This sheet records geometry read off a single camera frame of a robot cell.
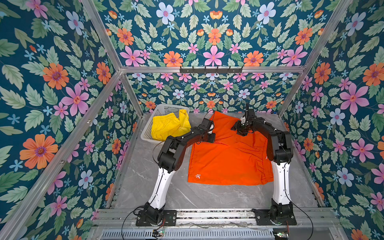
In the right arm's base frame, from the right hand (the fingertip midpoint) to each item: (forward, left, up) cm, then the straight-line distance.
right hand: (234, 128), depth 108 cm
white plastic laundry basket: (+16, +56, +6) cm, 58 cm away
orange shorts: (-24, +4, -2) cm, 24 cm away
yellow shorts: (0, +49, +5) cm, 50 cm away
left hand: (-7, +14, +2) cm, 16 cm away
